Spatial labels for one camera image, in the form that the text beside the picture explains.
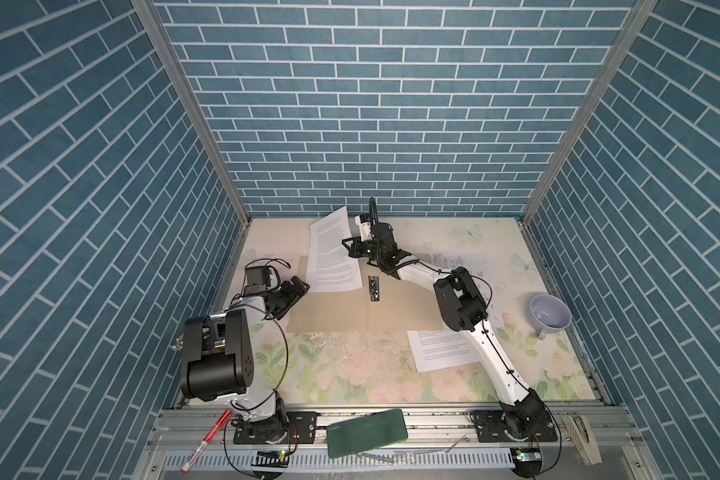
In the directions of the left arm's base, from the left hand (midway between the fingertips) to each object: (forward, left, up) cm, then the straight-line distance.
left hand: (301, 291), depth 95 cm
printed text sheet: (+11, -8, -3) cm, 14 cm away
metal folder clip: (+2, -24, -2) cm, 24 cm away
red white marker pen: (-40, +19, -3) cm, 45 cm away
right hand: (+17, -12, +5) cm, 22 cm away
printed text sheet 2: (-18, -43, -4) cm, 47 cm away
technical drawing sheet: (+13, -62, -4) cm, 63 cm away
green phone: (-39, -21, -3) cm, 44 cm away
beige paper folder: (-2, -27, -5) cm, 27 cm away
